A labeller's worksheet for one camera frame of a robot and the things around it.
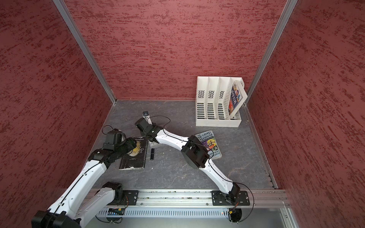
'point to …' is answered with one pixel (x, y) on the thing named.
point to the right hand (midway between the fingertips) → (147, 127)
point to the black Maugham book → (135, 159)
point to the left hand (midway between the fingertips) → (133, 146)
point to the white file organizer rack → (212, 100)
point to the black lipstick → (152, 154)
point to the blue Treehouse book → (207, 139)
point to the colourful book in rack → (237, 97)
